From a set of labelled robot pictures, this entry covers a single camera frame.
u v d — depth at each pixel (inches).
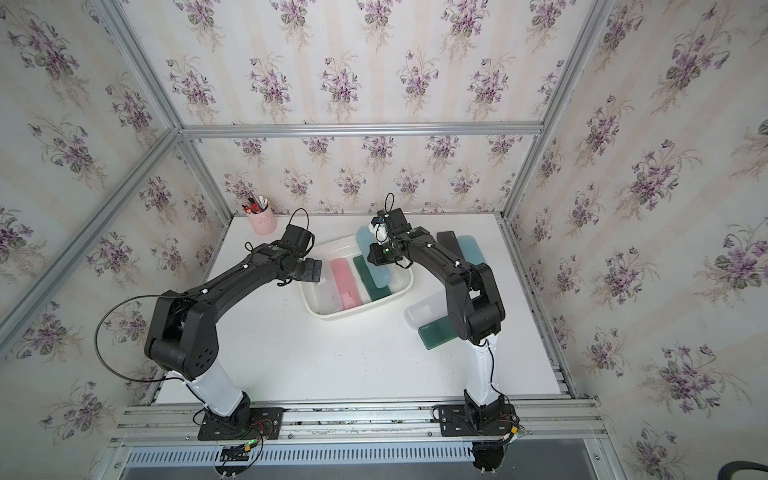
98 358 16.4
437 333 34.6
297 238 28.6
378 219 34.1
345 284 38.3
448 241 44.0
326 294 37.6
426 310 36.6
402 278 38.9
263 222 42.5
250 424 28.0
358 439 28.3
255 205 42.3
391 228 30.3
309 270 32.4
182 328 20.5
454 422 28.8
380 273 34.7
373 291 37.0
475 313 20.5
